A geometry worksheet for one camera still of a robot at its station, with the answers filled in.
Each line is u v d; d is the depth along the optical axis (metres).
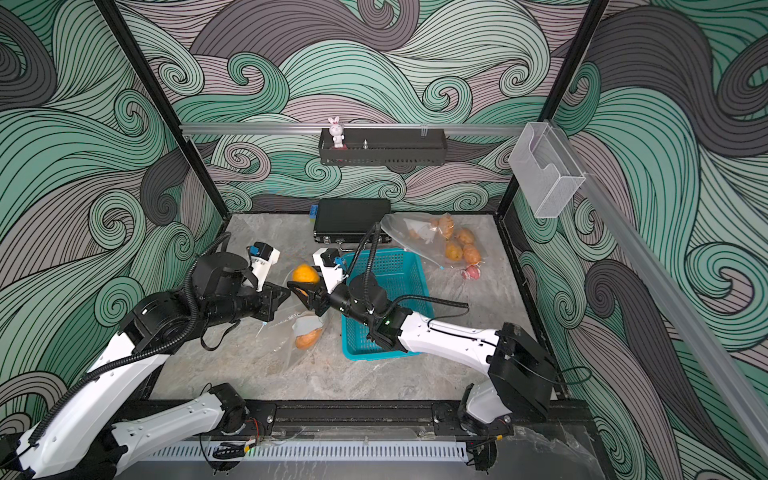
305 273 0.63
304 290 0.61
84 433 0.38
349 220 1.22
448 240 1.07
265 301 0.55
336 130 0.90
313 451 0.70
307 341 0.79
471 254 1.00
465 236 1.07
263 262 0.56
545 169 0.78
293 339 0.74
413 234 1.00
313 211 1.17
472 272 1.00
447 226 1.04
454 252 1.01
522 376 0.41
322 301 0.59
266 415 0.74
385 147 0.97
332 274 0.59
